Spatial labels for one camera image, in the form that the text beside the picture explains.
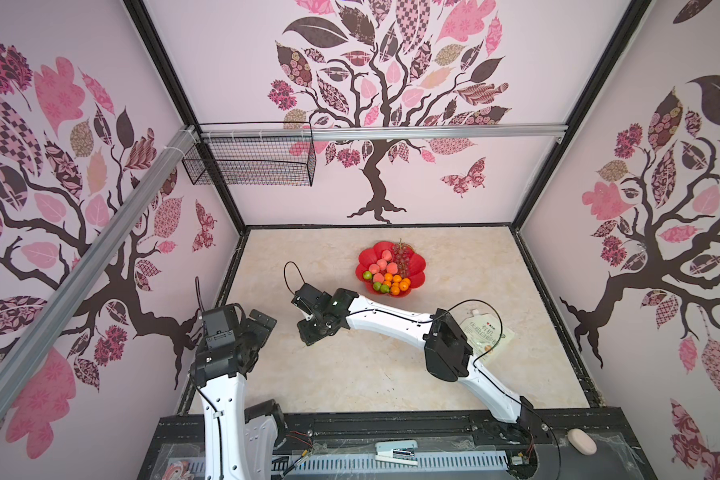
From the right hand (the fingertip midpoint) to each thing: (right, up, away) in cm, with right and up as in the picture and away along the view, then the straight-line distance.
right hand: (304, 330), depth 84 cm
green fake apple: (+24, +10, +13) cm, 29 cm away
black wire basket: (-19, +55, +11) cm, 59 cm away
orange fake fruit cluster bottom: (+25, +12, +16) cm, 32 cm away
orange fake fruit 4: (+28, +10, +13) cm, 32 cm away
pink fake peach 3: (+22, +14, +17) cm, 31 cm away
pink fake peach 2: (+23, +18, +21) cm, 36 cm away
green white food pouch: (+55, -3, +6) cm, 55 cm away
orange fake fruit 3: (+29, +14, +17) cm, 36 cm away
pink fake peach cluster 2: (+27, +17, +20) cm, 38 cm away
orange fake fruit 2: (+26, +14, +17) cm, 34 cm away
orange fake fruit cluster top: (+31, +12, +16) cm, 37 cm away
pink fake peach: (+25, +22, +22) cm, 40 cm away
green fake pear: (+22, +11, +14) cm, 28 cm away
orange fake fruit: (+30, +11, +13) cm, 35 cm away
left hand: (-8, +1, -8) cm, 11 cm away
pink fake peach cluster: (+21, +17, +19) cm, 33 cm away
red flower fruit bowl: (+20, +22, +23) cm, 37 cm away
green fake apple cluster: (+19, +15, +17) cm, 29 cm away
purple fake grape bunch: (+31, +22, +22) cm, 44 cm away
